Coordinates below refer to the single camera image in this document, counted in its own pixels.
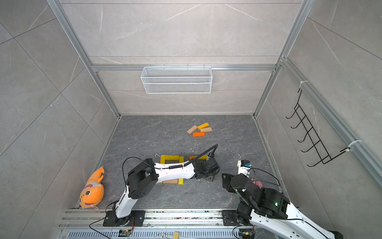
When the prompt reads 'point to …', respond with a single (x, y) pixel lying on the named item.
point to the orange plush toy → (92, 193)
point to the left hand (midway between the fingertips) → (213, 173)
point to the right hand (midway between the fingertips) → (228, 177)
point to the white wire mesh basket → (177, 79)
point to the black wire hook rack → (313, 151)
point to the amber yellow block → (203, 126)
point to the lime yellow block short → (181, 159)
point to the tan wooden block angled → (192, 129)
